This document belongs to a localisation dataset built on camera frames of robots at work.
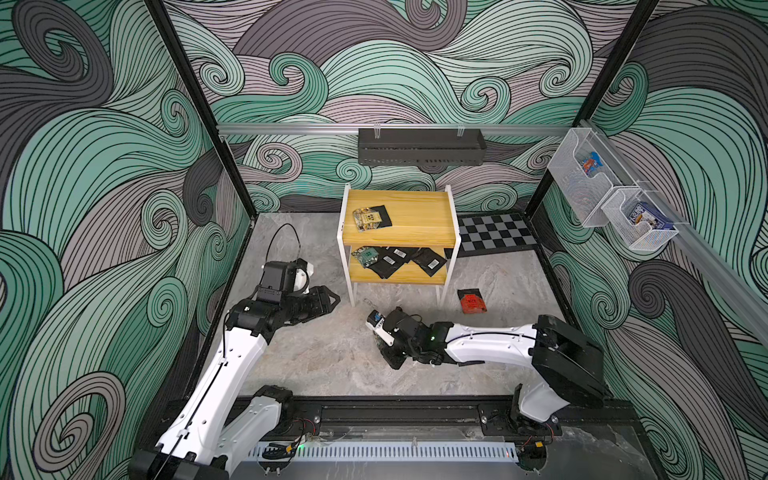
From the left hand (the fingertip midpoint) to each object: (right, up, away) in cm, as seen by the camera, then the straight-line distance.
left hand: (333, 298), depth 74 cm
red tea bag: (+42, -5, +21) cm, 47 cm away
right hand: (+13, -16, +9) cm, 22 cm away
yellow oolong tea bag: (+9, +20, -1) cm, 22 cm away
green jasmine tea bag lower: (+8, +10, +13) cm, 19 cm away
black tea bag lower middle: (+19, +10, +13) cm, 25 cm away
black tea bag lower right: (+26, +9, +12) cm, 30 cm away
